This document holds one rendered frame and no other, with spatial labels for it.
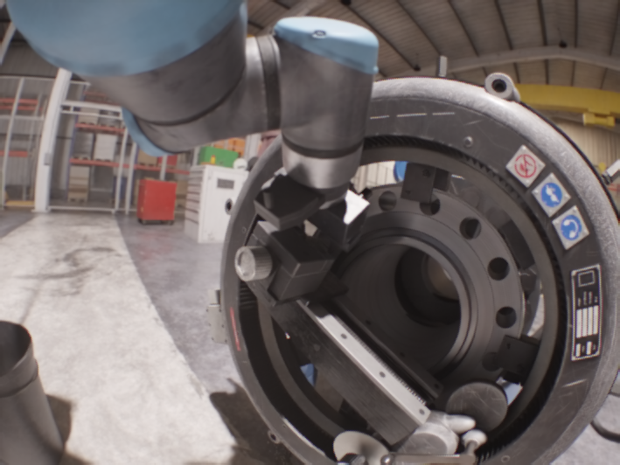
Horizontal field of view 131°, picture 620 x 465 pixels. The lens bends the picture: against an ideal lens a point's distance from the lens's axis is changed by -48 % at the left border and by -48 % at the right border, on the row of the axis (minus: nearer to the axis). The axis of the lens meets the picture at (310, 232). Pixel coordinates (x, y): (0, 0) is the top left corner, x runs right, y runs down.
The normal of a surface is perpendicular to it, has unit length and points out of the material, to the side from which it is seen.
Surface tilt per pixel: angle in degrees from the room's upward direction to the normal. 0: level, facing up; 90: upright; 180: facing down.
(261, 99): 125
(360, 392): 90
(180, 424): 0
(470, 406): 90
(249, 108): 133
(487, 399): 90
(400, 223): 90
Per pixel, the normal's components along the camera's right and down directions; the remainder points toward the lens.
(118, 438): 0.13, -0.99
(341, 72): 0.16, 0.81
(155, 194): 0.80, 0.17
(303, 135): -0.49, 0.71
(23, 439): 0.93, 0.21
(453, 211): -0.64, 0.00
